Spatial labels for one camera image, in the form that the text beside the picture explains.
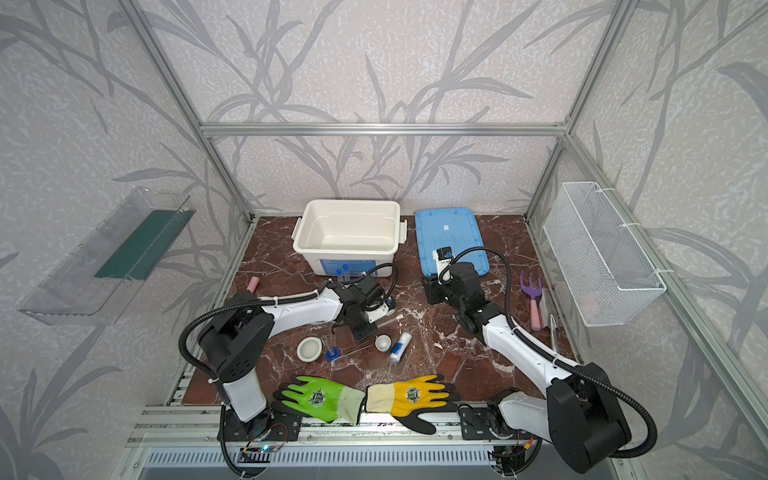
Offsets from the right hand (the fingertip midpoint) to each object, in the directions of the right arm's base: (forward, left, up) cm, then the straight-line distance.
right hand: (427, 267), depth 85 cm
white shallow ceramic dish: (-18, +35, -16) cm, 42 cm away
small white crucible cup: (-16, +13, -15) cm, 26 cm away
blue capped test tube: (-1, +26, -1) cm, 26 cm away
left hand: (-10, +16, -15) cm, 24 cm away
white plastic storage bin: (+25, +23, -15) cm, 38 cm away
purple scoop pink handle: (+3, +58, -15) cm, 60 cm away
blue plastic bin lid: (+29, -14, -16) cm, 36 cm away
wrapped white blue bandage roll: (-18, +8, -14) cm, 24 cm away
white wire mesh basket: (-13, -35, +19) cm, 42 cm away
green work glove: (-31, +29, -14) cm, 45 cm away
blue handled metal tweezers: (-19, +27, -15) cm, 37 cm away
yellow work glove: (-32, +6, -13) cm, 35 cm away
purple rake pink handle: (0, -36, -15) cm, 39 cm away
